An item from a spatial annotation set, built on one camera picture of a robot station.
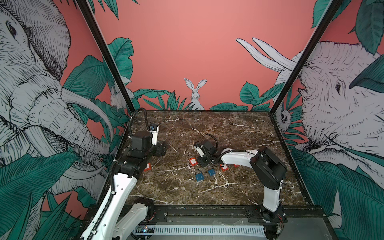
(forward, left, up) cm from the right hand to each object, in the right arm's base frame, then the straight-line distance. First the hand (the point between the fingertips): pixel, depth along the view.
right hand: (197, 159), depth 92 cm
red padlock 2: (-5, +29, 0) cm, 30 cm away
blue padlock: (-11, -2, -1) cm, 11 cm away
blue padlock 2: (-8, -9, -2) cm, 12 cm away
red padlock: (-1, +2, -1) cm, 3 cm away
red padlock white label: (-4, -17, -1) cm, 18 cm away
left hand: (-1, +20, +24) cm, 31 cm away
